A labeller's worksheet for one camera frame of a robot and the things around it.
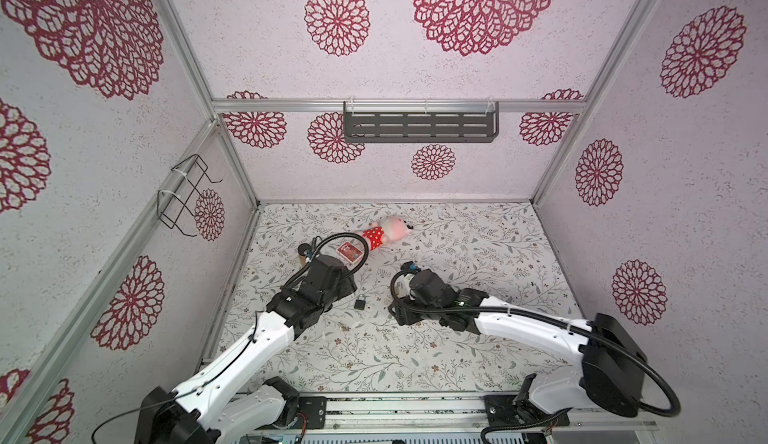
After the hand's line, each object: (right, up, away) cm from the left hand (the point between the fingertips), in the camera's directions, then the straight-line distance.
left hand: (343, 283), depth 80 cm
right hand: (+14, -6, 0) cm, 15 cm away
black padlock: (+4, -8, +12) cm, 15 cm away
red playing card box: (-1, +7, +25) cm, 26 cm away
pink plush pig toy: (+12, +14, +23) cm, 30 cm away
